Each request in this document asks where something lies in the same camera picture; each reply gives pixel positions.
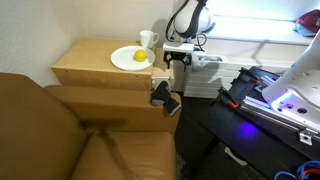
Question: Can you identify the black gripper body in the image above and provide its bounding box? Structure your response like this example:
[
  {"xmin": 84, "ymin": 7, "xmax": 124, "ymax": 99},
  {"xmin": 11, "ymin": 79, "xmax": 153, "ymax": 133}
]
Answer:
[{"xmin": 163, "ymin": 50, "xmax": 193, "ymax": 65}]

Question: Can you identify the light wooden dresser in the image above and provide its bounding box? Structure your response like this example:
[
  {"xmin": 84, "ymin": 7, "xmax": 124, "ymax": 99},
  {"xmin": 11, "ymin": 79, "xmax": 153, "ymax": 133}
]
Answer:
[{"xmin": 50, "ymin": 37, "xmax": 158, "ymax": 93}]

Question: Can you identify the yellow lemon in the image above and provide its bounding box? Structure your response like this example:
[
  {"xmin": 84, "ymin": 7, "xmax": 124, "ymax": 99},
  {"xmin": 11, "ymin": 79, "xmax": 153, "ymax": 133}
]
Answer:
[{"xmin": 133, "ymin": 49, "xmax": 148, "ymax": 63}]

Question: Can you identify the black grey sock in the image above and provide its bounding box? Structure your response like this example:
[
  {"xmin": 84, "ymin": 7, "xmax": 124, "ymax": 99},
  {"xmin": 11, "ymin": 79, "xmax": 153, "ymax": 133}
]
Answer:
[{"xmin": 150, "ymin": 80, "xmax": 183, "ymax": 118}]

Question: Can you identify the white ceramic mug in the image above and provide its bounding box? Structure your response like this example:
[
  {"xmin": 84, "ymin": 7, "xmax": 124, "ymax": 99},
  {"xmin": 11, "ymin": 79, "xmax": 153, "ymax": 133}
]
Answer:
[{"xmin": 139, "ymin": 29, "xmax": 160, "ymax": 50}]

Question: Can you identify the white round plate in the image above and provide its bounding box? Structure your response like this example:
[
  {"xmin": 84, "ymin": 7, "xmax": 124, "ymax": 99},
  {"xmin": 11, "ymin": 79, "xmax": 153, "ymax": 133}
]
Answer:
[{"xmin": 110, "ymin": 45, "xmax": 156, "ymax": 72}]

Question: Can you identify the orange black bar clamp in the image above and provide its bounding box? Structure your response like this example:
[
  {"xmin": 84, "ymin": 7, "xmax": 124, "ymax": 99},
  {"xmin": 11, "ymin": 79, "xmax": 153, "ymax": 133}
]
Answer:
[
  {"xmin": 217, "ymin": 86, "xmax": 240, "ymax": 110},
  {"xmin": 238, "ymin": 67, "xmax": 260, "ymax": 85}
]

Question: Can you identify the white window sill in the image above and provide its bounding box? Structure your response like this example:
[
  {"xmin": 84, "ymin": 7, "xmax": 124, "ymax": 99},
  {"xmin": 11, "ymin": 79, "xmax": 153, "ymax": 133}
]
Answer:
[{"xmin": 204, "ymin": 13, "xmax": 320, "ymax": 46}]

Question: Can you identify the black robot table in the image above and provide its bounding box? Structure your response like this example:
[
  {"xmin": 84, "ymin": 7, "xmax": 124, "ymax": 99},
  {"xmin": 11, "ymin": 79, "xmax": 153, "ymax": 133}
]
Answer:
[{"xmin": 199, "ymin": 65, "xmax": 320, "ymax": 180}]

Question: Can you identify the blue cloth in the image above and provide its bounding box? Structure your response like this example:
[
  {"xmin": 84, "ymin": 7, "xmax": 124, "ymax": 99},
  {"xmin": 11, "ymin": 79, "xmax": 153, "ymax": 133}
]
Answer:
[{"xmin": 292, "ymin": 22, "xmax": 318, "ymax": 37}]

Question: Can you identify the maroon cap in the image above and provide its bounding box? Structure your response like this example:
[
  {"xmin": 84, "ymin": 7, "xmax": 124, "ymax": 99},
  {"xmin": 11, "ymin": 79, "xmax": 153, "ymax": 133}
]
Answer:
[{"xmin": 294, "ymin": 8, "xmax": 320, "ymax": 34}]

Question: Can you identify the brown leather armchair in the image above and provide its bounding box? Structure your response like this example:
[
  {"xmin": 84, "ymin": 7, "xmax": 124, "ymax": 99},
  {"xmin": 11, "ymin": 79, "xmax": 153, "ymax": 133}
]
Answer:
[{"xmin": 0, "ymin": 72, "xmax": 183, "ymax": 180}]

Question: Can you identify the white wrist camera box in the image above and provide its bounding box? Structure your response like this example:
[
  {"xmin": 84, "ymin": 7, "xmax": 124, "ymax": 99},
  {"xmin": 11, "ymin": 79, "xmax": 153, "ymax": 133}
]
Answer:
[{"xmin": 162, "ymin": 41, "xmax": 195, "ymax": 54}]

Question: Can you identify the white wall heater unit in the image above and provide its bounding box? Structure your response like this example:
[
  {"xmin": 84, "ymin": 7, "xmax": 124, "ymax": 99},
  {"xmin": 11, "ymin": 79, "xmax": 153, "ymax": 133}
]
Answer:
[{"xmin": 182, "ymin": 36, "xmax": 311, "ymax": 100}]

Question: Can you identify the aluminium mounting rail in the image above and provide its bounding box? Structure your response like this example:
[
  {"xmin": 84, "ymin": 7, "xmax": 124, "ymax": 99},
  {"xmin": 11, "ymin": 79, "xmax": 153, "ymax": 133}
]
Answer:
[{"xmin": 239, "ymin": 94, "xmax": 320, "ymax": 147}]

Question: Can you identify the blue cable coil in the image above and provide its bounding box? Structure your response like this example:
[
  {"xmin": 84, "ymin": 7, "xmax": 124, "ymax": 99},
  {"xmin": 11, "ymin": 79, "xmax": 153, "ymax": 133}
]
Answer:
[{"xmin": 273, "ymin": 159, "xmax": 320, "ymax": 180}]

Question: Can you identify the red cable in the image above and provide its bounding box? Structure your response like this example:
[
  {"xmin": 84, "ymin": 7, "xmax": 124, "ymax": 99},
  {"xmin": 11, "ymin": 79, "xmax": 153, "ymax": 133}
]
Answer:
[{"xmin": 301, "ymin": 167, "xmax": 320, "ymax": 177}]

